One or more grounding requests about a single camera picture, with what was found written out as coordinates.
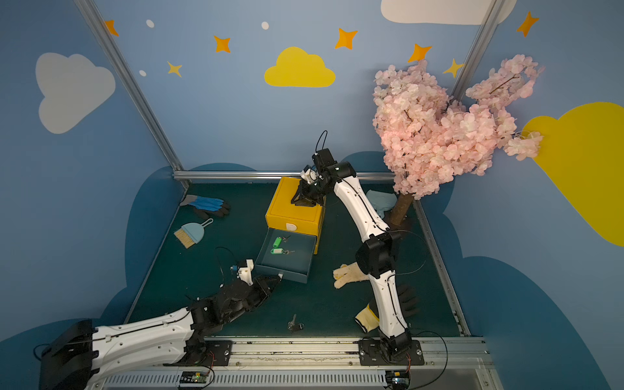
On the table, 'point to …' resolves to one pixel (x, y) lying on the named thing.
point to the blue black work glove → (205, 207)
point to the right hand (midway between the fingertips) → (296, 200)
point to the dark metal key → (292, 327)
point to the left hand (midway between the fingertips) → (283, 276)
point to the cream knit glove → (347, 274)
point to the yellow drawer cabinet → (283, 215)
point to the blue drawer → (286, 254)
